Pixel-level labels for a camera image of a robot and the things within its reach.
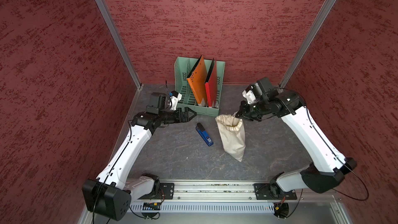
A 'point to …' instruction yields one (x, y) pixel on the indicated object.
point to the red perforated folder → (211, 85)
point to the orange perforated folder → (197, 81)
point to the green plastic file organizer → (182, 67)
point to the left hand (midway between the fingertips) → (189, 118)
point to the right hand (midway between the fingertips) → (235, 119)
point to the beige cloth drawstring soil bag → (232, 132)
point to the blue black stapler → (200, 129)
